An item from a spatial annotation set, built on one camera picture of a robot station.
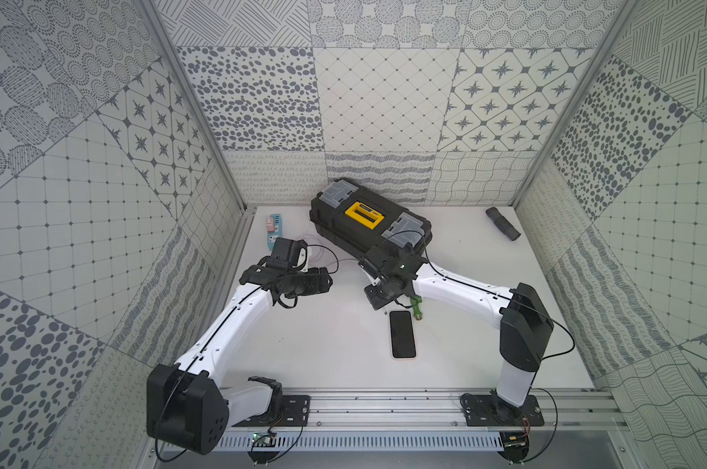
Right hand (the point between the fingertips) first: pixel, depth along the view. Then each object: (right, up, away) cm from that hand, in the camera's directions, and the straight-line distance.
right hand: (380, 297), depth 84 cm
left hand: (-19, +6, -2) cm, 20 cm away
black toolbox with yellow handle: (-7, +23, +10) cm, 26 cm away
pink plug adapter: (-40, +22, +22) cm, 51 cm away
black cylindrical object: (+50, +22, +27) cm, 61 cm away
